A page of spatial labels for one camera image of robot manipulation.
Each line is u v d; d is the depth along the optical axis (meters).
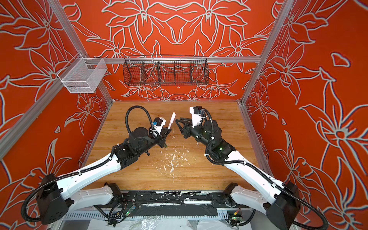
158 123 0.60
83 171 0.45
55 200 0.38
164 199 0.74
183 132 0.59
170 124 0.69
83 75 0.92
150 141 0.56
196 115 0.59
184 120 0.67
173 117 0.67
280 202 0.37
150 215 0.70
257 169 0.44
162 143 0.65
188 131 0.58
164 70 1.00
